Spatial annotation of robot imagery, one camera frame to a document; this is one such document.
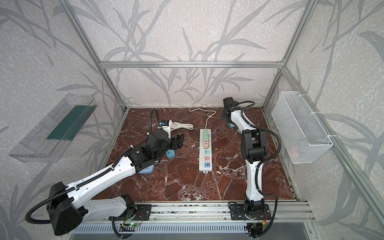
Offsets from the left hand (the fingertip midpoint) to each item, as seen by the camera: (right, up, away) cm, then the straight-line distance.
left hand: (180, 131), depth 76 cm
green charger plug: (+14, -3, +29) cm, 32 cm away
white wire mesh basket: (+54, -2, -15) cm, 56 cm away
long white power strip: (+13, -18, +15) cm, 27 cm away
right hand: (+30, +10, +28) cm, 42 cm away
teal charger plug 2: (+38, -2, +29) cm, 48 cm away
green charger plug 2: (+14, -5, +18) cm, 23 cm away
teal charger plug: (+32, +2, +31) cm, 44 cm away
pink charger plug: (+14, -9, +15) cm, 22 cm away
